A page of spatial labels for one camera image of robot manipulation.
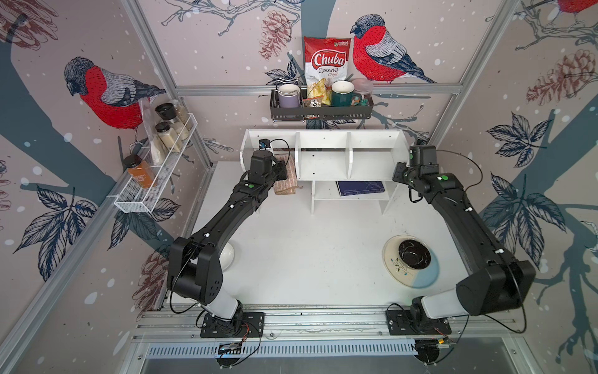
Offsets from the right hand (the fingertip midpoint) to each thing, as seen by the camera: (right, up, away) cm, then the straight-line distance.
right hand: (399, 166), depth 82 cm
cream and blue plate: (+4, -40, +1) cm, 40 cm away
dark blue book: (-17, -8, +9) cm, 21 cm away
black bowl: (+8, -33, +4) cm, 34 cm away
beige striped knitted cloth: (-40, -7, -3) cm, 40 cm away
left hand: (-41, +4, +2) cm, 41 cm away
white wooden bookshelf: (-20, +1, +6) cm, 21 cm away
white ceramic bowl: (-64, -34, +4) cm, 73 cm away
